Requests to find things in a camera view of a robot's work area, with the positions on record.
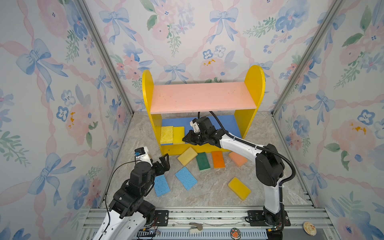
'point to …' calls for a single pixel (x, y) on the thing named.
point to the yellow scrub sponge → (178, 134)
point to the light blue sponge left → (161, 185)
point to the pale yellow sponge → (187, 156)
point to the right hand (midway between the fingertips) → (181, 138)
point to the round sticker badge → (235, 233)
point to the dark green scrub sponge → (202, 161)
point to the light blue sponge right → (186, 178)
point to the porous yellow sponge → (166, 134)
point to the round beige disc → (310, 228)
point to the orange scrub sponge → (218, 160)
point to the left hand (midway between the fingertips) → (161, 156)
